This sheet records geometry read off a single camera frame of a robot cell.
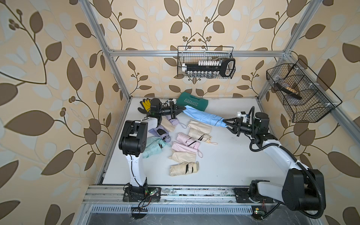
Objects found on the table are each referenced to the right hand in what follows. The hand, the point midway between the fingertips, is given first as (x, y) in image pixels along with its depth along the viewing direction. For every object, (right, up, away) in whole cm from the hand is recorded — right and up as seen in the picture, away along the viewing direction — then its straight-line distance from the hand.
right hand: (223, 122), depth 78 cm
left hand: (-23, +9, +6) cm, 25 cm away
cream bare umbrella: (-22, -27, +1) cm, 35 cm away
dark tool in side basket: (+38, +15, -3) cm, 41 cm away
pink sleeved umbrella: (-20, -13, +13) cm, 27 cm away
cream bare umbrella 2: (-11, -10, +16) cm, 21 cm away
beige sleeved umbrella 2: (-11, -4, +21) cm, 24 cm away
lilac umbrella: (-38, -8, +18) cm, 43 cm away
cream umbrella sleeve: (-23, -22, +8) cm, 33 cm away
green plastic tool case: (-22, +16, +35) cm, 44 cm away
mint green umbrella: (-41, -16, +10) cm, 45 cm away
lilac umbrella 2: (-29, -1, +24) cm, 38 cm away
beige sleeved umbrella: (-35, -3, +24) cm, 42 cm away
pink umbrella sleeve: (-25, -17, +11) cm, 32 cm away
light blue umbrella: (-5, +2, +1) cm, 5 cm away
